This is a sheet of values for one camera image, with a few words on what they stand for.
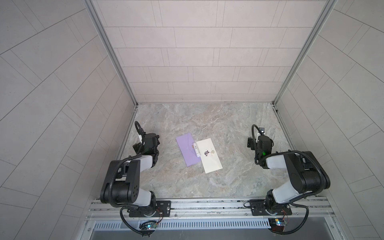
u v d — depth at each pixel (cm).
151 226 64
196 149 89
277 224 68
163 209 71
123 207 47
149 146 70
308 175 45
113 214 72
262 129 81
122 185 43
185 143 94
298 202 62
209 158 89
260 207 71
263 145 71
